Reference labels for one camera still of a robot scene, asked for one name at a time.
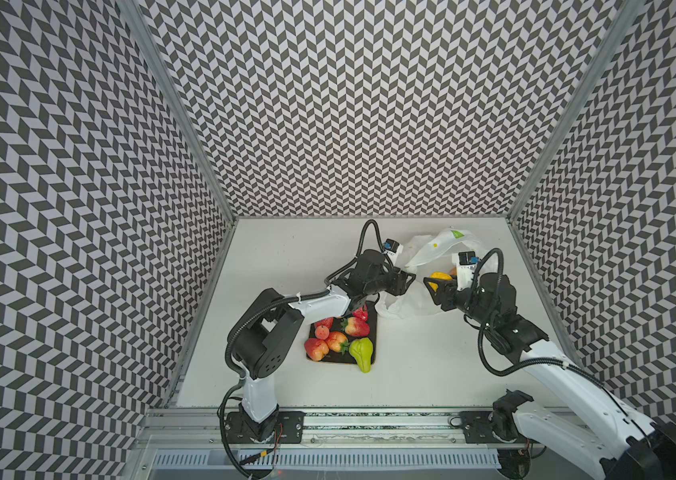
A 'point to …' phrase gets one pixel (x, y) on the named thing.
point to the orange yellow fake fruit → (438, 275)
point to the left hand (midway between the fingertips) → (409, 274)
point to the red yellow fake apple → (357, 327)
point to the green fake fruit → (362, 349)
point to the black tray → (329, 340)
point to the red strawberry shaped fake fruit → (361, 313)
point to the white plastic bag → (426, 255)
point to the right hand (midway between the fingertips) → (430, 287)
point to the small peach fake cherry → (322, 332)
